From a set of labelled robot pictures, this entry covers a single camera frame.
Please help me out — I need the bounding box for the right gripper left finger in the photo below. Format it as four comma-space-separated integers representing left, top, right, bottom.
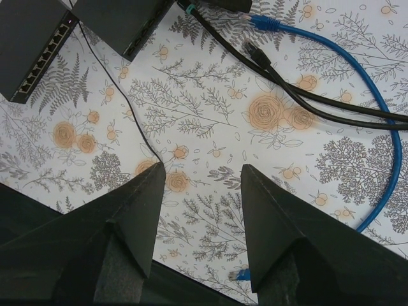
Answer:
1, 163, 166, 305

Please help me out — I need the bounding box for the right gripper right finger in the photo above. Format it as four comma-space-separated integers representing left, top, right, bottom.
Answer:
241, 164, 407, 305

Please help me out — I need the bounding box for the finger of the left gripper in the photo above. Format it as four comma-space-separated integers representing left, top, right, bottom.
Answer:
196, 0, 252, 13

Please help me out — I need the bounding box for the black ethernet cable teal plug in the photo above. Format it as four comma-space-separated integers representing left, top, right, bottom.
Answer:
176, 1, 407, 131

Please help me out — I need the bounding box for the blue ethernet cable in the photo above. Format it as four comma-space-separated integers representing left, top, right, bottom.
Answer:
228, 14, 402, 283

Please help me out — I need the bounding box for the black network switch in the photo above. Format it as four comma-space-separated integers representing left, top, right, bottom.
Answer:
1, 0, 78, 104
72, 0, 174, 62

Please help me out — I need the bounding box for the floral patterned table mat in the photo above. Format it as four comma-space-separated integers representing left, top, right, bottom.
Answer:
1, 1, 407, 305

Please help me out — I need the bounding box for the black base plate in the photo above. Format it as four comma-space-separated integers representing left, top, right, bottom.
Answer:
1, 186, 236, 305

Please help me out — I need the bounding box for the thin black adapter cable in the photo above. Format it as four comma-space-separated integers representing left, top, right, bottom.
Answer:
76, 24, 163, 165

